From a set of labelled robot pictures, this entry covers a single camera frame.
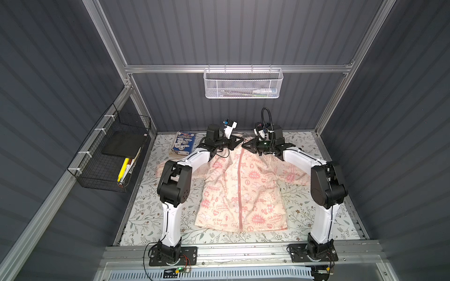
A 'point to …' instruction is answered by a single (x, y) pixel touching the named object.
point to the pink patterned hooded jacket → (239, 190)
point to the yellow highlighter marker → (126, 161)
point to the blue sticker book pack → (184, 143)
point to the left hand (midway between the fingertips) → (247, 140)
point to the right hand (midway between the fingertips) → (244, 145)
